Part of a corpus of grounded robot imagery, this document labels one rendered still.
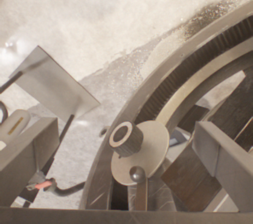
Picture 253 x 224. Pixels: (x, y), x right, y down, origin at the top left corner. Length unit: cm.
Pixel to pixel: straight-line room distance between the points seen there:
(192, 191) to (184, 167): 3
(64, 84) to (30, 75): 18
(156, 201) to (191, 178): 6
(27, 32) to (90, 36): 29
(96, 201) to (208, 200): 18
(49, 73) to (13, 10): 31
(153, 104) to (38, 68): 72
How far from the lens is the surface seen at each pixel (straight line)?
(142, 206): 24
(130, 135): 25
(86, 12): 80
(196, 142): 17
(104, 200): 31
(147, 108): 40
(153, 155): 27
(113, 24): 79
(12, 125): 82
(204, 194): 20
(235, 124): 23
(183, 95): 44
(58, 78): 99
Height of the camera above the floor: 74
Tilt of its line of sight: 51 degrees down
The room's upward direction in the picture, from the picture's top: 168 degrees counter-clockwise
